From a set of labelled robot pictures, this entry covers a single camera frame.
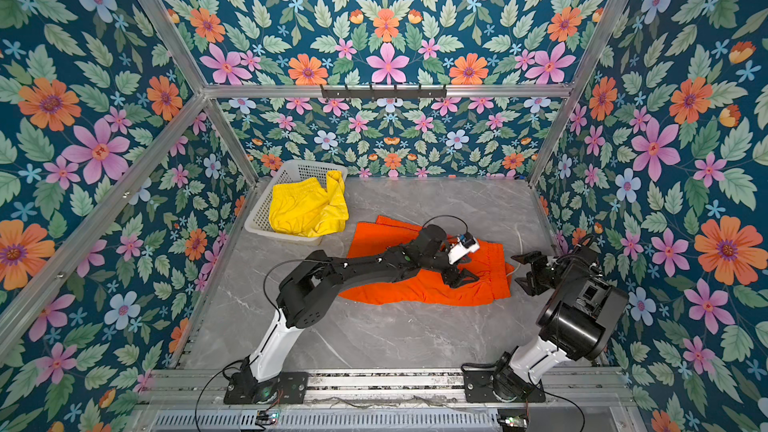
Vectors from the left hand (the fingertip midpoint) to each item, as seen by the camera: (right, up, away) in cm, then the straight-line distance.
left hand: (478, 262), depth 82 cm
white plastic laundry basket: (-64, +30, +33) cm, 78 cm away
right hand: (+14, -2, +8) cm, 17 cm away
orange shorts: (-14, -9, +7) cm, 18 cm away
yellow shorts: (-57, +15, +23) cm, 63 cm away
